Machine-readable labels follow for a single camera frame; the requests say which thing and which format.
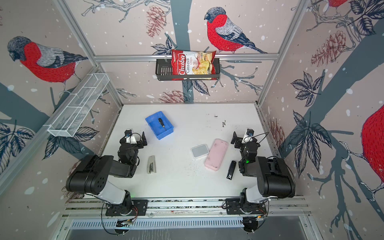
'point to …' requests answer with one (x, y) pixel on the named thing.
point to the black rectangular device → (231, 170)
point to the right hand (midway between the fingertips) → (241, 132)
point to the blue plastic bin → (160, 124)
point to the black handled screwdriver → (160, 121)
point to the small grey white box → (199, 151)
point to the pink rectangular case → (216, 154)
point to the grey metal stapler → (151, 167)
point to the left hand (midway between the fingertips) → (137, 130)
